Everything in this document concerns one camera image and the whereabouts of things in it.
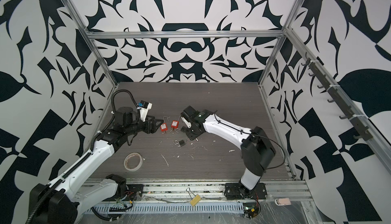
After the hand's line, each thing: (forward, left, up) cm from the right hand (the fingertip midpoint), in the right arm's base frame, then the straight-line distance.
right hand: (192, 132), depth 85 cm
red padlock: (+10, +11, -7) cm, 16 cm away
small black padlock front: (-2, +7, -9) cm, 11 cm away
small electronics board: (-34, -27, -10) cm, 44 cm away
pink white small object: (-31, -41, -7) cm, 52 cm away
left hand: (+4, +17, +11) cm, 21 cm away
